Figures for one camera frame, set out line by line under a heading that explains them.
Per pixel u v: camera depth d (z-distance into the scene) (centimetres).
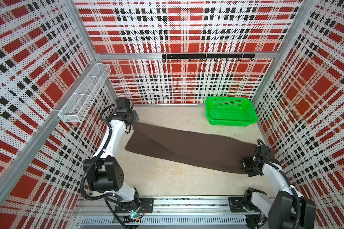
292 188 44
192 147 92
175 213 73
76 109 93
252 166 64
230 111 118
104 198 67
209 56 91
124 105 65
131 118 76
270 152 91
